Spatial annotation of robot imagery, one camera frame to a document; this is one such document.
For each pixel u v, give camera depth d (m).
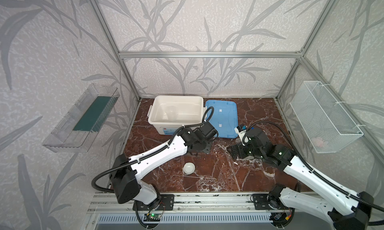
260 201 0.74
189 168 0.84
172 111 1.05
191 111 1.06
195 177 0.82
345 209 0.39
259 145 0.56
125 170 0.39
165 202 0.74
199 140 0.54
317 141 0.73
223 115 1.10
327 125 0.61
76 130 0.63
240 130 0.65
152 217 0.72
